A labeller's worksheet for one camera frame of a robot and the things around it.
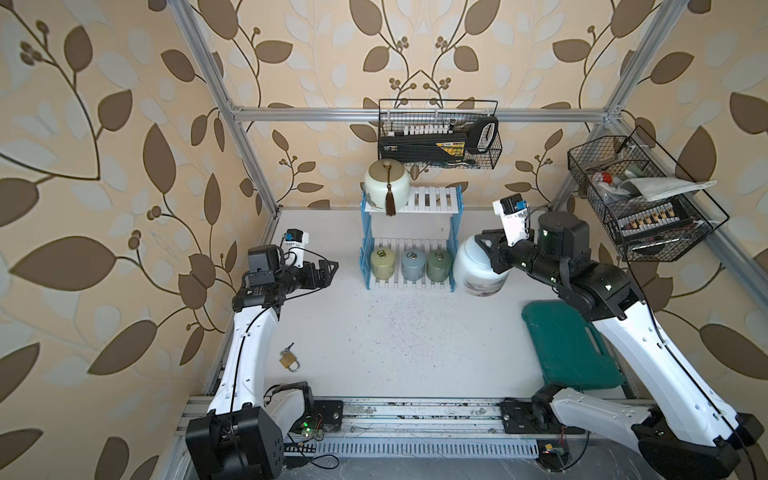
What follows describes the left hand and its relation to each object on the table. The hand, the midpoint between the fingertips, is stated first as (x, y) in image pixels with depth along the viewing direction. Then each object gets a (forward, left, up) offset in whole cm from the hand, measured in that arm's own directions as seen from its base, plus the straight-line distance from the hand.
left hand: (322, 261), depth 79 cm
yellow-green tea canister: (+8, -15, -13) cm, 22 cm away
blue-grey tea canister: (+8, -25, -13) cm, 29 cm away
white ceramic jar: (-11, -36, +13) cm, 40 cm away
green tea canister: (+7, -33, -11) cm, 35 cm away
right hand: (-3, -38, +15) cm, 41 cm away
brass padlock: (-19, +10, -21) cm, 30 cm away
